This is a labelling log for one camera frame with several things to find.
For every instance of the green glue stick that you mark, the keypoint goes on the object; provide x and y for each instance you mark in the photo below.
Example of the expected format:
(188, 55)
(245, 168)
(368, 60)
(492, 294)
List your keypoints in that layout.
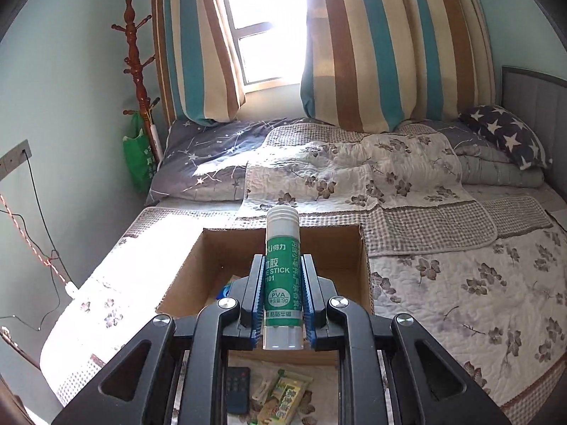
(283, 274)

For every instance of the white hanging rod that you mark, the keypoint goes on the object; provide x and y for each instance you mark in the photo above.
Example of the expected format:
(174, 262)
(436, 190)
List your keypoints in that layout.
(153, 141)

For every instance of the brown cardboard box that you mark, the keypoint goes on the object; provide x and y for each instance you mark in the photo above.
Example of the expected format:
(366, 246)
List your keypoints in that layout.
(199, 265)

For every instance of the folded grey quilt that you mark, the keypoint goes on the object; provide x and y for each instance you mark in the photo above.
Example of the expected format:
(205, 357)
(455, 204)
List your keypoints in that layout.
(496, 168)

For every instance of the window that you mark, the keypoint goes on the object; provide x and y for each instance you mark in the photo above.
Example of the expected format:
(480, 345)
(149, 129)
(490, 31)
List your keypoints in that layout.
(270, 44)

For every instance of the black remote control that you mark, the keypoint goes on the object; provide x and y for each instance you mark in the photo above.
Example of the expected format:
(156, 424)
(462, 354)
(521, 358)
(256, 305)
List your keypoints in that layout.
(239, 389)

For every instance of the blue tissue pack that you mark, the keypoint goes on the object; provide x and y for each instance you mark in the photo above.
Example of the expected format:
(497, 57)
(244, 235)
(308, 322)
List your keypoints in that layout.
(225, 292)

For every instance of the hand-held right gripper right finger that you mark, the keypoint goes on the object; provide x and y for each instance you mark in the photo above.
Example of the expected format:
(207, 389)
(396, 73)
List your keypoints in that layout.
(308, 314)

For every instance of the folded floral quilt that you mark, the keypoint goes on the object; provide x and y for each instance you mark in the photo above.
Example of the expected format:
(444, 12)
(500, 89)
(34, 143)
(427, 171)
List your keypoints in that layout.
(354, 164)

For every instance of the floral checked bedspread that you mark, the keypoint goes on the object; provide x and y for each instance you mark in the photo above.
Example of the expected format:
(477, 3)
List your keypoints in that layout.
(465, 301)

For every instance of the wall socket panel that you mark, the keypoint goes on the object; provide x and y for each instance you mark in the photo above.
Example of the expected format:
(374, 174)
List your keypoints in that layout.
(17, 155)

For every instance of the grey star-print duvet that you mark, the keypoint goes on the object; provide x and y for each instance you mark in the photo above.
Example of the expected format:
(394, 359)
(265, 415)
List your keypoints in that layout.
(199, 164)

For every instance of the dark star-print pillow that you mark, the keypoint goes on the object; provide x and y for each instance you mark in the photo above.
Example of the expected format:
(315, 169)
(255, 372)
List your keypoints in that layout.
(505, 133)

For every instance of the white charger plug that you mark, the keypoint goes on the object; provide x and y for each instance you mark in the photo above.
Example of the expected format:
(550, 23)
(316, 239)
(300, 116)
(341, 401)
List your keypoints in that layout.
(71, 288)

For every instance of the grey padded headboard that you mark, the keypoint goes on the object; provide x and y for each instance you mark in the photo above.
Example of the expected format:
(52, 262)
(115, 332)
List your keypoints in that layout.
(536, 106)

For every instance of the wooden coat rack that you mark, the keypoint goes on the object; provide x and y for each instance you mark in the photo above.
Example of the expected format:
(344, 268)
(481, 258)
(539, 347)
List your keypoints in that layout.
(135, 62)

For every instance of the striped curtain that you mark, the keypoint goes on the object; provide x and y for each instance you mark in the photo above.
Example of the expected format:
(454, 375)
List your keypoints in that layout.
(195, 53)
(376, 53)

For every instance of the small white packet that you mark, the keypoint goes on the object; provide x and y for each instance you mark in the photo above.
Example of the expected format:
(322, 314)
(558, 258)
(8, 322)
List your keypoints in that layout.
(262, 389)

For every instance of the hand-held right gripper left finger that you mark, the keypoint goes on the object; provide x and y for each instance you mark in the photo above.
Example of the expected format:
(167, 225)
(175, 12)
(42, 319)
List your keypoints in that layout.
(254, 318)

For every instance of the green shopping bag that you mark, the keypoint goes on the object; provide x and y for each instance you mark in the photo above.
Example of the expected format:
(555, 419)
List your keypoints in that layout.
(139, 159)

